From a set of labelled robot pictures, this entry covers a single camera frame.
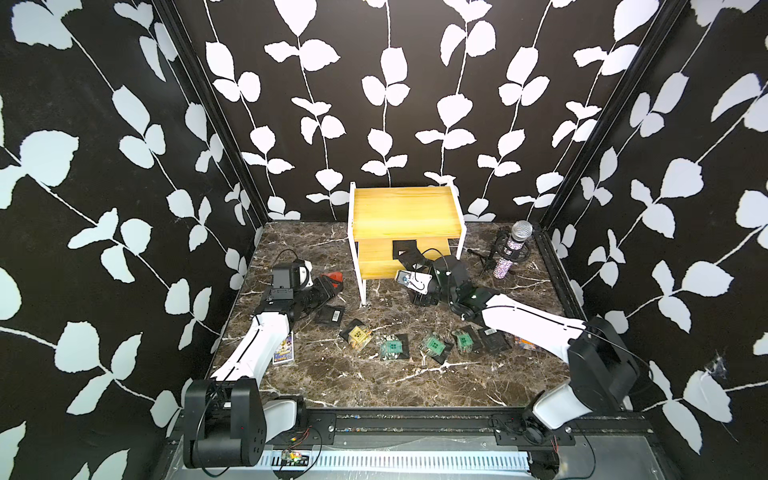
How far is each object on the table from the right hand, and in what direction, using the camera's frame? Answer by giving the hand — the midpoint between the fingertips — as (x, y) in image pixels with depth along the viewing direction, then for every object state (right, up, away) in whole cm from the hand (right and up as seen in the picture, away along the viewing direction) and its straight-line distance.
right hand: (413, 268), depth 85 cm
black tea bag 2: (0, +3, +3) cm, 4 cm away
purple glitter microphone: (+28, +10, -9) cm, 31 cm away
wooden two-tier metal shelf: (-10, +14, -11) cm, 20 cm away
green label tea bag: (+7, -24, +2) cm, 26 cm away
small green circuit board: (-30, -45, -15) cm, 56 cm away
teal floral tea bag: (-7, -24, +2) cm, 25 cm away
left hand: (-22, -4, 0) cm, 22 cm away
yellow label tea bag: (-16, -22, +5) cm, 27 cm away
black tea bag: (-4, +7, +7) cm, 11 cm away
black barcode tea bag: (+25, -22, +4) cm, 33 cm away
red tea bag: (-27, -4, +19) cm, 33 cm away
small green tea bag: (+16, -22, +4) cm, 28 cm away
